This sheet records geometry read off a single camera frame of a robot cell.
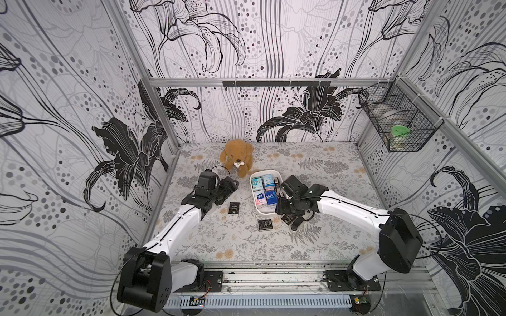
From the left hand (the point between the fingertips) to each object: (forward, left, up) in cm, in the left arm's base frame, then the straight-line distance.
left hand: (237, 189), depth 85 cm
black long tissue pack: (-9, -23, -10) cm, 26 cm away
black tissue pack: (-4, +2, -11) cm, 11 cm away
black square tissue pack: (-11, -12, -11) cm, 20 cm away
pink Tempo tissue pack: (0, -10, -7) cm, 13 cm away
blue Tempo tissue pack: (+1, -15, -7) cm, 17 cm away
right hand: (-6, -19, -5) cm, 21 cm away
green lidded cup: (+16, -67, +18) cm, 71 cm away
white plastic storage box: (-4, -14, -11) cm, 18 cm away
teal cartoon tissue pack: (+8, -9, -7) cm, 14 cm away
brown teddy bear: (+17, +1, +4) cm, 18 cm away
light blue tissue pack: (+9, -14, -7) cm, 18 cm away
